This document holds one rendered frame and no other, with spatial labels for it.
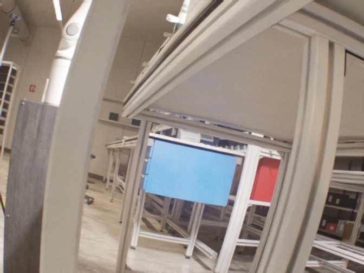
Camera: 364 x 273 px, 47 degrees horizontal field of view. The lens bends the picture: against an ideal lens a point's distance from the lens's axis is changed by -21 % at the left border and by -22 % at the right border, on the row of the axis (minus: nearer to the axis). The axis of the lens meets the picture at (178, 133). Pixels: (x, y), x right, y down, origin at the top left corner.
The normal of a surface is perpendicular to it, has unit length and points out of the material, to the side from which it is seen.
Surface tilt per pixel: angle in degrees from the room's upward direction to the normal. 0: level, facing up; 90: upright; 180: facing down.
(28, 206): 90
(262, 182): 90
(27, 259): 90
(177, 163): 90
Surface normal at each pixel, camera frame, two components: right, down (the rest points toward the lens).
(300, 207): 0.18, -0.03
